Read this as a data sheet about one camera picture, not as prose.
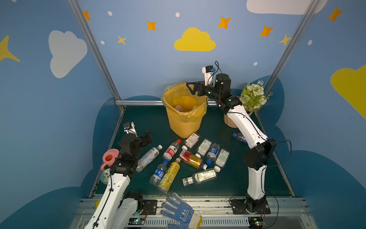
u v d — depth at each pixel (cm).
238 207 74
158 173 81
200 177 80
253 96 91
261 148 50
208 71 66
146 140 70
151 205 75
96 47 84
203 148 93
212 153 91
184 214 72
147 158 86
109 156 80
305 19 74
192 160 86
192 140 98
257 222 72
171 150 89
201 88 68
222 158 90
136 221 71
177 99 101
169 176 80
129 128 64
